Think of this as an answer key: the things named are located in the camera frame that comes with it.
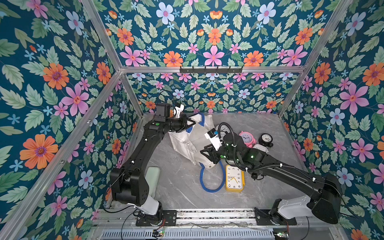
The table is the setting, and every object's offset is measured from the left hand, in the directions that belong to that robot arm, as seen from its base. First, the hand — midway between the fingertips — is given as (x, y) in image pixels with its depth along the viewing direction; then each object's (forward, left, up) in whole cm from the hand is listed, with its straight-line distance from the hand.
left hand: (196, 121), depth 76 cm
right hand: (-12, -4, -4) cm, 13 cm away
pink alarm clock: (+5, -35, -27) cm, 45 cm away
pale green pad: (-17, +27, -26) cm, 41 cm away
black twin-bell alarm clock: (+4, -47, -27) cm, 55 cm away
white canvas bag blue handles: (+6, +4, -25) cm, 26 cm away
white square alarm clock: (-3, -41, -27) cm, 49 cm away
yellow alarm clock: (-22, -20, -27) cm, 40 cm away
